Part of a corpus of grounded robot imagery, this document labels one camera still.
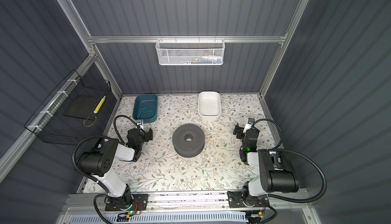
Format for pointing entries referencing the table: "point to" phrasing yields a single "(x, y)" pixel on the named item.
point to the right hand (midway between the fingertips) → (248, 125)
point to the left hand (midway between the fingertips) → (141, 128)
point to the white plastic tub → (209, 105)
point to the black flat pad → (81, 107)
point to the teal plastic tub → (145, 100)
